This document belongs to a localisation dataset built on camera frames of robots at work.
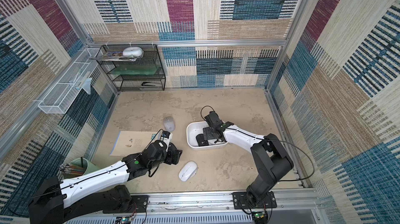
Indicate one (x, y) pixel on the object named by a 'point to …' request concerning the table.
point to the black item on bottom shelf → (150, 84)
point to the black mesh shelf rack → (128, 83)
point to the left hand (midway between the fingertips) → (175, 149)
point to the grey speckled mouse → (169, 124)
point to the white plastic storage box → (194, 128)
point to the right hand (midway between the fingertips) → (212, 130)
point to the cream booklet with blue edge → (129, 142)
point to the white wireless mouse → (188, 171)
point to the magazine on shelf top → (115, 56)
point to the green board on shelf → (135, 70)
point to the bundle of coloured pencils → (66, 170)
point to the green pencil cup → (88, 165)
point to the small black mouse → (200, 140)
